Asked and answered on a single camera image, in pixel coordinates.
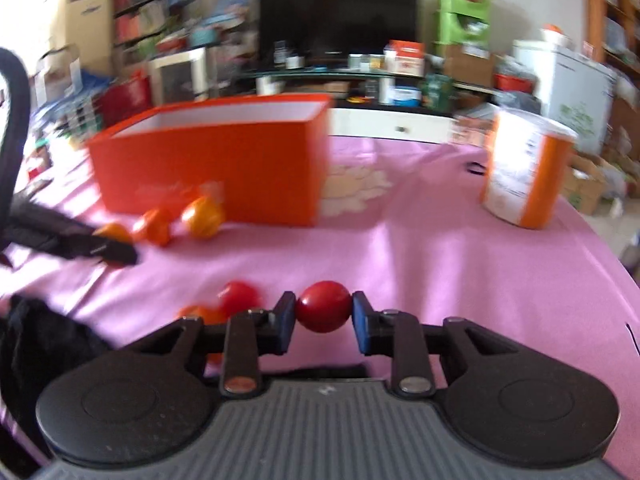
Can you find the small white cabinet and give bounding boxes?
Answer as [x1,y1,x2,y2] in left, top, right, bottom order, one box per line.
[150,47,209,104]

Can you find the white bowl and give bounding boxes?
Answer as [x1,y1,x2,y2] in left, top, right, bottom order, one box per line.
[542,25,571,47]

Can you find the green stacked storage bins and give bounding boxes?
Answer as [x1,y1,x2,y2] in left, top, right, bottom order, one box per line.
[434,0,494,57]

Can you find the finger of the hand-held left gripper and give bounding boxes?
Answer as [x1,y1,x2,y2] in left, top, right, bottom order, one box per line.
[7,199,139,267]

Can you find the white television stand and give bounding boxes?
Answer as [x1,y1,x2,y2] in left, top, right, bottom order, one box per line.
[240,67,457,144]

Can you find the black flat television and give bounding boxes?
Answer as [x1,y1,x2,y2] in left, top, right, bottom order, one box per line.
[256,0,419,69]

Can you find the green foil bag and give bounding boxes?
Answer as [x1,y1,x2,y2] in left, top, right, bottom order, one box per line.
[420,74,455,111]

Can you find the pink floral tablecloth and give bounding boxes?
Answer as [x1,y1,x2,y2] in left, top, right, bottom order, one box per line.
[0,132,640,480]

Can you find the orange mandarin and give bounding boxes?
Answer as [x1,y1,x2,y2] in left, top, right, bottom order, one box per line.
[92,222,134,247]
[181,195,226,239]
[177,304,229,366]

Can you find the white chest freezer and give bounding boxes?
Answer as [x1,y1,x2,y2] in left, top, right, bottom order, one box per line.
[512,40,619,134]

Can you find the wooden display shelf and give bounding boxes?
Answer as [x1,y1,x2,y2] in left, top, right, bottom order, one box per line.
[585,0,640,156]

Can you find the red plastic basin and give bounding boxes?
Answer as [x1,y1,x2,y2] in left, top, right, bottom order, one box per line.
[494,72,534,94]

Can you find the black cable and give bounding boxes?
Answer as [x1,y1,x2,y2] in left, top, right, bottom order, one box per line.
[0,47,32,211]

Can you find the blue white carton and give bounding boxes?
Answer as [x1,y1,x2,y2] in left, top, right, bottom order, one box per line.
[387,85,422,107]

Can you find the orange cardboard box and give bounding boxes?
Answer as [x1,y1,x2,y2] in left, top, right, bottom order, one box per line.
[87,92,334,228]

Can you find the orange white medicine box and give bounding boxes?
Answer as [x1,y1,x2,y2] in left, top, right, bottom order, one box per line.
[387,40,426,77]

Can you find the dark bookshelf with books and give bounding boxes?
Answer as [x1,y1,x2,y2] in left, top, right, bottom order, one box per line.
[67,0,187,77]

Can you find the orange white lidded canister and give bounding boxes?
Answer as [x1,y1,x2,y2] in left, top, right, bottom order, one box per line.
[480,108,579,231]

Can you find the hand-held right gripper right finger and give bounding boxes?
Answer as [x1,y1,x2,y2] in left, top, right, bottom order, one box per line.
[351,291,526,400]

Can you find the brown cardboard box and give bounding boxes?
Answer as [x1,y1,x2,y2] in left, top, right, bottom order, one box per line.
[442,44,497,89]

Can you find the red tomato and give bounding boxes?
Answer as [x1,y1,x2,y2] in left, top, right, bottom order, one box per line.
[217,281,262,319]
[296,281,352,334]

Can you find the orange-red tomato by box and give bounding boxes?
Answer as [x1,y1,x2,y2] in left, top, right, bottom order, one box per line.
[131,207,174,247]

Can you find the dark cloth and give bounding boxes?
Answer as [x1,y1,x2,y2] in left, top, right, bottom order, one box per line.
[0,294,117,463]

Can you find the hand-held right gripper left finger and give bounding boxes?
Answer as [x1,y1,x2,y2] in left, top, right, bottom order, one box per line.
[125,291,297,400]

